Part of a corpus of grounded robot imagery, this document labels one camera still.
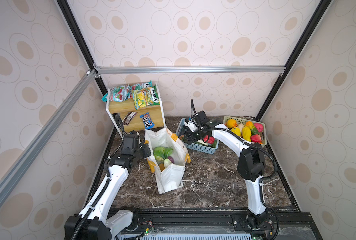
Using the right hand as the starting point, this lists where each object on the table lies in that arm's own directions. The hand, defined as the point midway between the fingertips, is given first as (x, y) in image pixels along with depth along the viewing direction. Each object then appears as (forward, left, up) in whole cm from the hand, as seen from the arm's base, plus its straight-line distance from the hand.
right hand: (189, 137), depth 93 cm
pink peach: (+12, -49, -4) cm, 51 cm away
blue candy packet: (+7, +26, +6) cm, 28 cm away
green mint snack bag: (+13, +20, +25) cm, 35 cm away
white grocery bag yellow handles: (-13, +14, -3) cm, 19 cm away
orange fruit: (+16, -31, -5) cm, 35 cm away
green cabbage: (-10, +19, -2) cm, 22 cm away
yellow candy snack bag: (+8, +26, +25) cm, 37 cm away
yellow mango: (+6, -39, -4) cm, 39 cm away
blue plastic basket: (-3, -4, -7) cm, 9 cm away
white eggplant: (-16, +14, -3) cm, 22 cm away
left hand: (-12, +21, +8) cm, 26 cm away
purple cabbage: (-12, +12, -6) cm, 18 cm away
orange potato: (-17, +17, -5) cm, 25 cm away
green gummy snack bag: (+11, +39, +26) cm, 48 cm away
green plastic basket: (+19, -41, -6) cm, 46 cm away
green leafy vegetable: (-9, +14, -2) cm, 17 cm away
